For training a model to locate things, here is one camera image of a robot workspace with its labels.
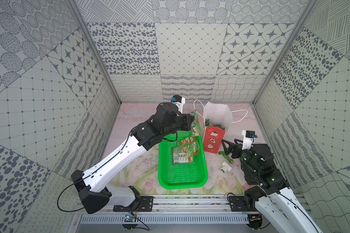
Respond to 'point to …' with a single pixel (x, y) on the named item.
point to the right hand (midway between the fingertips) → (228, 141)
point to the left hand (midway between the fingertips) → (195, 113)
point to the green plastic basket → (184, 175)
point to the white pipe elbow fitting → (225, 167)
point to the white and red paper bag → (218, 118)
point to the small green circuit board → (129, 218)
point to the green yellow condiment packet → (192, 141)
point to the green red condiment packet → (195, 127)
